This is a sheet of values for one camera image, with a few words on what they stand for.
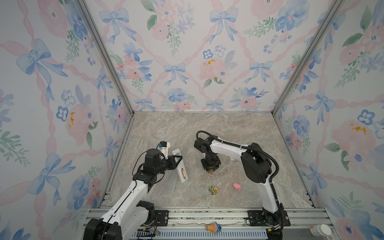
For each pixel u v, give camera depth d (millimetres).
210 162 802
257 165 534
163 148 744
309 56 856
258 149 568
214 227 689
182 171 796
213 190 805
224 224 727
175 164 766
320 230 658
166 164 715
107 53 864
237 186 821
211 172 882
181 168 791
